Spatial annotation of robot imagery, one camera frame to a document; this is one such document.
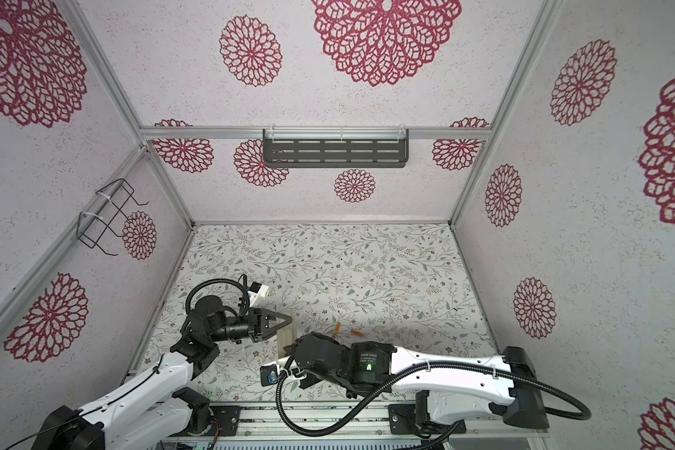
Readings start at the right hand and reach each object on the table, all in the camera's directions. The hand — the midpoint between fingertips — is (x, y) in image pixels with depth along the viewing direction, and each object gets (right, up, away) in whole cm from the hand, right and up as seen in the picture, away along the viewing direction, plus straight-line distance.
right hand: (287, 340), depth 65 cm
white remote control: (-1, 0, +3) cm, 4 cm away
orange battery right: (+18, -6, +25) cm, 31 cm away
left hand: (0, +2, +5) cm, 6 cm away
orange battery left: (+12, -4, +26) cm, 29 cm away
